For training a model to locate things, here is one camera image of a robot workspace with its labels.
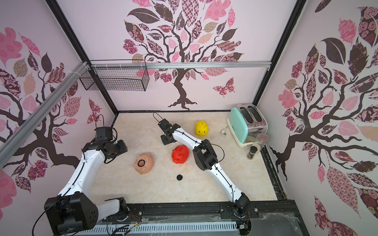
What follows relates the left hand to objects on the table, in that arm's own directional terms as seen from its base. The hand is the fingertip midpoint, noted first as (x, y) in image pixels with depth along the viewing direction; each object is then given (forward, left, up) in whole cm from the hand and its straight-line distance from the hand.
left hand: (125, 151), depth 82 cm
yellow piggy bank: (+21, -45, -6) cm, 50 cm away
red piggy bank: (0, -32, -4) cm, 32 cm away
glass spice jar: (+6, -81, +2) cm, 81 cm away
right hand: (+17, -21, -12) cm, 30 cm away
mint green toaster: (+17, -73, +5) cm, 75 cm away
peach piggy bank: (-6, -11, -4) cm, 13 cm away
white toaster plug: (+22, -62, -12) cm, 67 cm away
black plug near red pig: (-10, -31, -13) cm, 35 cm away
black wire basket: (+45, +3, +21) cm, 50 cm away
